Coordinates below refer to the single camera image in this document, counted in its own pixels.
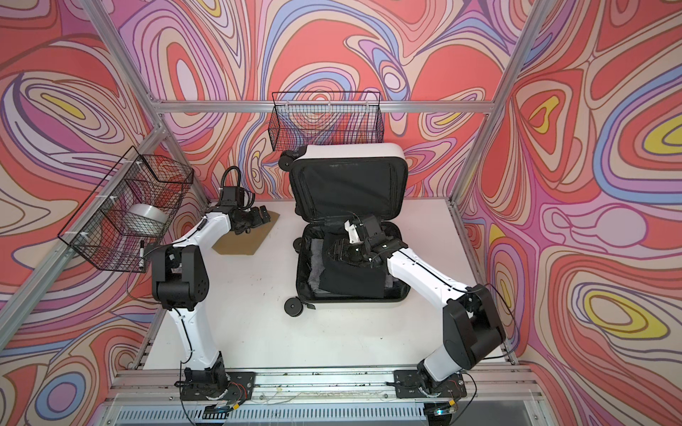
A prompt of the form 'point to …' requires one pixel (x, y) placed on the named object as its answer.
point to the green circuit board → (215, 409)
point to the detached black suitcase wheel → (293, 306)
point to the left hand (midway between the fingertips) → (262, 216)
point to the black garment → (349, 280)
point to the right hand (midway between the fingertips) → (335, 259)
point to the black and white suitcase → (332, 184)
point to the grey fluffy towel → (317, 264)
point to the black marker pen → (141, 255)
